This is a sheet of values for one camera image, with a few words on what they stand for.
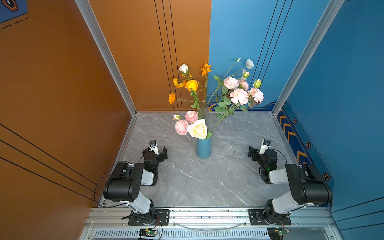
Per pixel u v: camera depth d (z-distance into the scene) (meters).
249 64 0.87
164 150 0.87
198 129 0.54
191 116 0.74
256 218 0.72
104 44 0.82
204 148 0.86
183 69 0.89
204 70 0.92
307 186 0.45
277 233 0.71
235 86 0.70
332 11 0.70
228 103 0.65
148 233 0.70
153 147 0.80
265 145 0.81
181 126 0.67
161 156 0.83
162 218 0.74
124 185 0.46
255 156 0.85
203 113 1.03
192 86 0.75
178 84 0.88
